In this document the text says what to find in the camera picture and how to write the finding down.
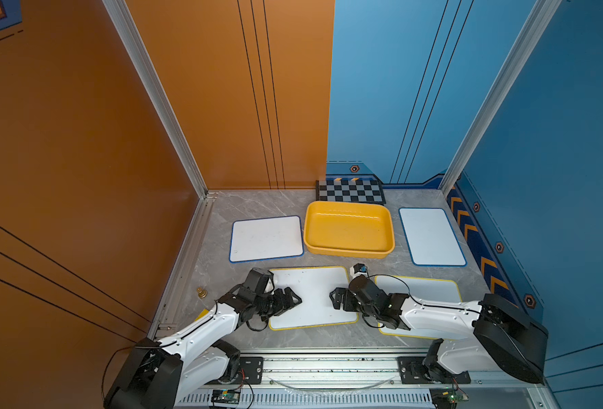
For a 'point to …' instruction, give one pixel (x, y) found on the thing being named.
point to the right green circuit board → (446, 398)
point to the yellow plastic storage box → (348, 229)
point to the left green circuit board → (226, 396)
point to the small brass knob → (202, 292)
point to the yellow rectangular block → (203, 313)
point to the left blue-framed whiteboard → (267, 238)
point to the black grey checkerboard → (349, 190)
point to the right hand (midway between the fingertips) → (338, 300)
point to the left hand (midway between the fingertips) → (296, 302)
